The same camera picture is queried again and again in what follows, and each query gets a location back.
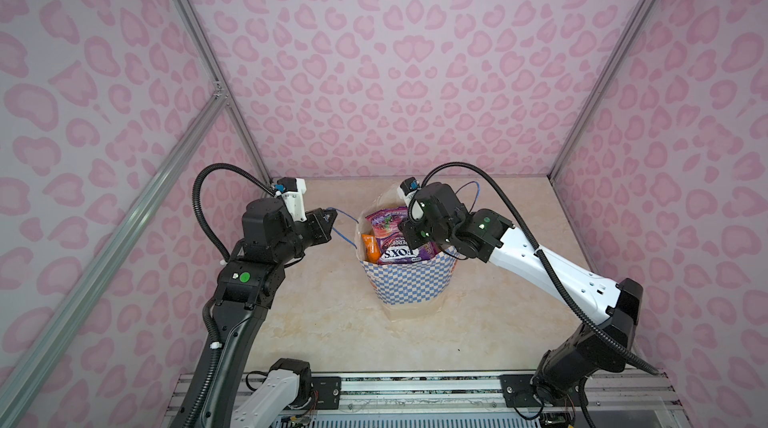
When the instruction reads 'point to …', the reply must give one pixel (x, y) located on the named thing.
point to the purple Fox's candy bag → (394, 246)
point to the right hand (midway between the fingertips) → (401, 223)
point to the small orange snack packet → (371, 248)
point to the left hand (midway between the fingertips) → (336, 207)
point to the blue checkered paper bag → (410, 289)
